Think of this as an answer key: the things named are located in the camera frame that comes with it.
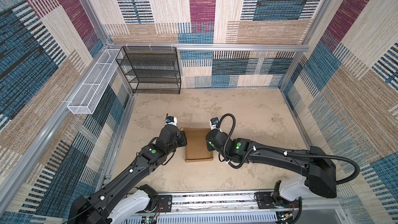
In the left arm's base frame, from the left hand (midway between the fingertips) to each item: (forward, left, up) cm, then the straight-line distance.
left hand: (187, 132), depth 79 cm
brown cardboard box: (-3, -4, -14) cm, 15 cm away
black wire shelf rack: (+51, +27, -1) cm, 58 cm away
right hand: (-2, -12, -3) cm, 13 cm away
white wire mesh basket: (+22, +60, +1) cm, 64 cm away
